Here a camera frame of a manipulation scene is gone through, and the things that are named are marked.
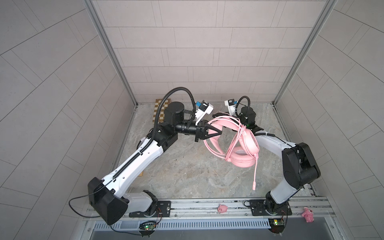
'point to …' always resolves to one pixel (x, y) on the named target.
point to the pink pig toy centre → (222, 208)
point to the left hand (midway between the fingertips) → (221, 136)
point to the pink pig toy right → (308, 215)
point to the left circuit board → (150, 225)
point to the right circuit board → (276, 225)
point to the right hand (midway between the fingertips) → (214, 116)
